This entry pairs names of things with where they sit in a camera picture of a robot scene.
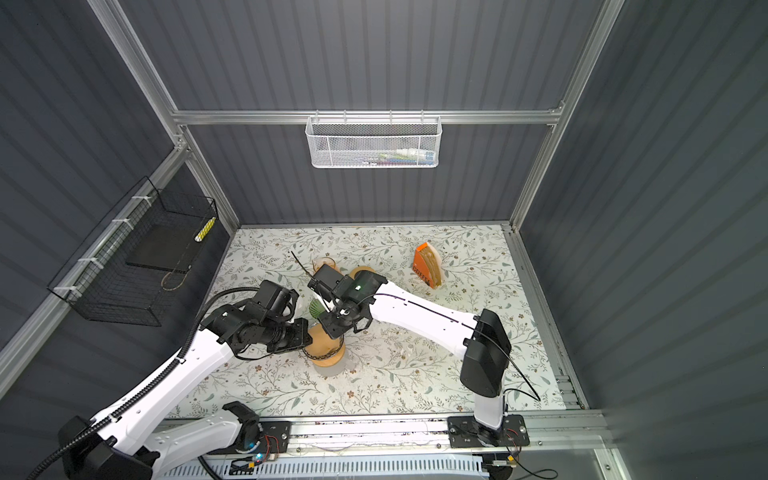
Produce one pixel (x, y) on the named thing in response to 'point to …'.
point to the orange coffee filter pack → (428, 265)
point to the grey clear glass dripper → (327, 354)
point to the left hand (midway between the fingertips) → (314, 340)
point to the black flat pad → (170, 246)
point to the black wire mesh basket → (134, 265)
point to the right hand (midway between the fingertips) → (333, 329)
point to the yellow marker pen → (205, 230)
